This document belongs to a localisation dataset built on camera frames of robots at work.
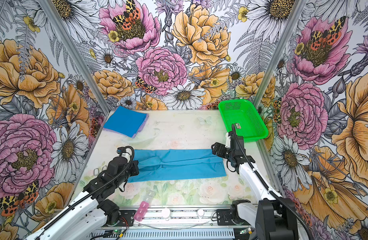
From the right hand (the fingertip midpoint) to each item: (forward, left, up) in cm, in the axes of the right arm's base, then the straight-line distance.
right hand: (217, 152), depth 86 cm
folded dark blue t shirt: (+32, +62, -6) cm, 70 cm away
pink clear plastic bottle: (-25, +40, -9) cm, 48 cm away
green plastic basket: (+42, -28, -12) cm, 52 cm away
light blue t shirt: (-3, +29, -8) cm, 30 cm away
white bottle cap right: (-29, +12, -5) cm, 31 cm away
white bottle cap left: (-29, +28, -4) cm, 40 cm away
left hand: (-7, +44, 0) cm, 44 cm away
